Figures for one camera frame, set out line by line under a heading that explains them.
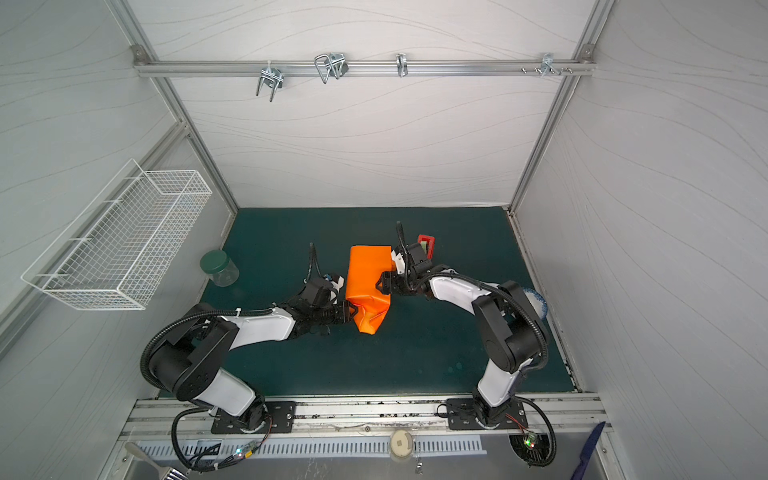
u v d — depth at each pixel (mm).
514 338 470
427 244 1009
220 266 911
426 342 875
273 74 779
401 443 614
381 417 751
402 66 781
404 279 833
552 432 705
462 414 738
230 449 702
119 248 686
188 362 446
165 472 662
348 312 830
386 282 819
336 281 855
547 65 765
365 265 960
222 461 666
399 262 858
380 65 783
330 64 765
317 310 748
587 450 703
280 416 738
